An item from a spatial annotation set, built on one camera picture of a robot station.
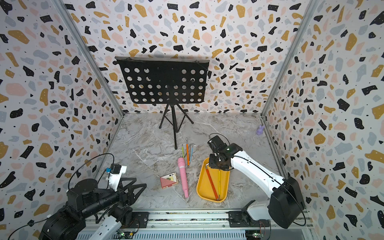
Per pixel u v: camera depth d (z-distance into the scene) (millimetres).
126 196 524
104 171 510
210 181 870
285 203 403
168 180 856
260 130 1073
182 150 1002
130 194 524
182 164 903
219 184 854
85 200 434
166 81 729
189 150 1002
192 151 1001
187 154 976
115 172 522
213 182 861
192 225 731
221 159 573
